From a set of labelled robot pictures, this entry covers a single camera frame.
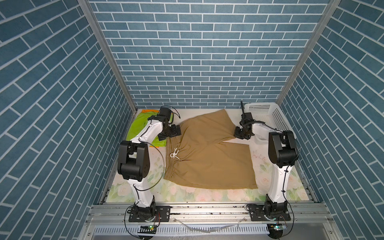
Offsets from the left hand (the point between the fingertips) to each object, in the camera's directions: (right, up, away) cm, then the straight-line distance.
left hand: (174, 134), depth 94 cm
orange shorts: (-28, +17, +25) cm, 41 cm away
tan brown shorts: (+16, -14, -1) cm, 21 cm away
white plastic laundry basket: (+72, +14, +22) cm, 76 cm away
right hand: (+41, 0, +11) cm, 43 cm away
